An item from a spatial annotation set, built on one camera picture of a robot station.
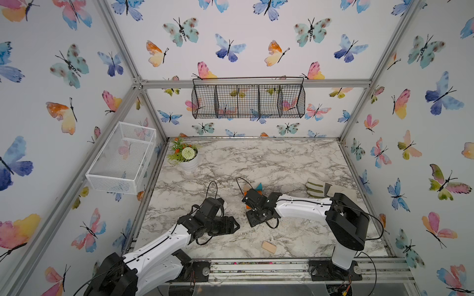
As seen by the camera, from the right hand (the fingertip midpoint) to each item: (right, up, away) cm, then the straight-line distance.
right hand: (254, 217), depth 86 cm
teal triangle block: (+3, +12, +11) cm, 17 cm away
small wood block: (+6, -11, -6) cm, 14 cm away
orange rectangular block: (-3, +9, -15) cm, 18 cm away
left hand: (-8, -3, -5) cm, 10 cm away
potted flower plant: (-33, +28, +5) cm, 44 cm away
